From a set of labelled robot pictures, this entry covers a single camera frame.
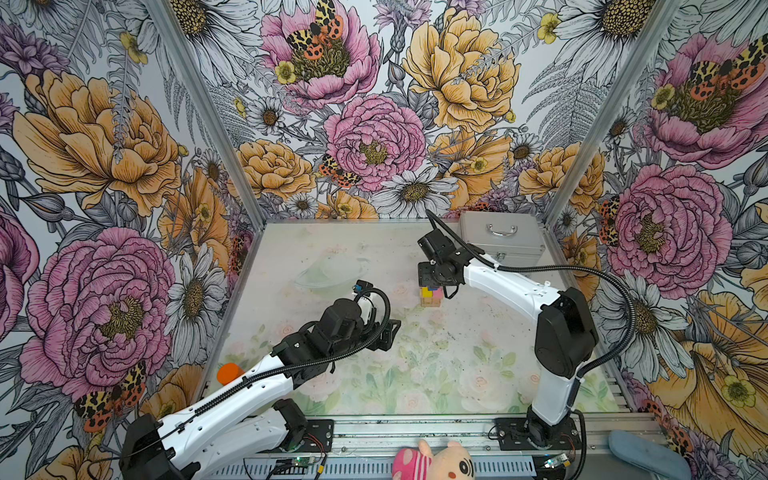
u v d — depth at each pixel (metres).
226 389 0.46
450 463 0.64
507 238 0.99
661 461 0.69
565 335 0.47
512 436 0.73
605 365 0.87
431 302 0.95
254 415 0.49
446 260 0.66
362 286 0.65
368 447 0.73
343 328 0.55
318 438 0.73
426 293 0.94
